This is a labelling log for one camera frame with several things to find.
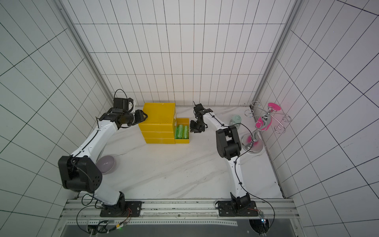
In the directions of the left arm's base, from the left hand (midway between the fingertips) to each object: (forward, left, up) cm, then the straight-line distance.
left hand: (145, 119), depth 86 cm
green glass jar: (+9, -59, -11) cm, 61 cm away
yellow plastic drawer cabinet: (-6, -10, +1) cm, 12 cm away
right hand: (+7, -30, -17) cm, 35 cm away
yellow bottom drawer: (+14, -23, -20) cm, 33 cm away
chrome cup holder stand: (-5, -67, -18) cm, 70 cm away
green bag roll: (+2, -17, -17) cm, 25 cm away
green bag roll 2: (+2, -20, -17) cm, 26 cm away
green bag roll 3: (+2, -24, -17) cm, 30 cm away
